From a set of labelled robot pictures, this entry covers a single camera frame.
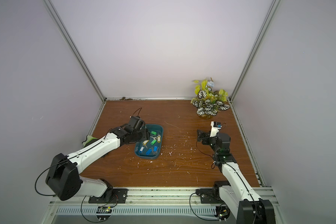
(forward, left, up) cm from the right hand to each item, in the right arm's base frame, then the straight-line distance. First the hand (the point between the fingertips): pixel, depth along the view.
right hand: (204, 128), depth 82 cm
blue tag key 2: (-9, +36, -16) cm, 40 cm away
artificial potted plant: (+16, -4, +6) cm, 18 cm away
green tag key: (+4, +34, -14) cm, 37 cm away
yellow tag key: (-3, +38, -14) cm, 41 cm away
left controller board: (-41, +55, -18) cm, 71 cm away
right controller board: (-40, -7, -18) cm, 44 cm away
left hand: (-3, +35, -4) cm, 35 cm away
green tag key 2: (-1, +33, -16) cm, 37 cm away
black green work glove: (-1, +79, -15) cm, 80 cm away
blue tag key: (-8, +40, -15) cm, 44 cm away
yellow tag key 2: (0, +30, -15) cm, 33 cm away
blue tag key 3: (-8, +31, -15) cm, 35 cm away
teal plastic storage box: (-7, +34, -15) cm, 38 cm away
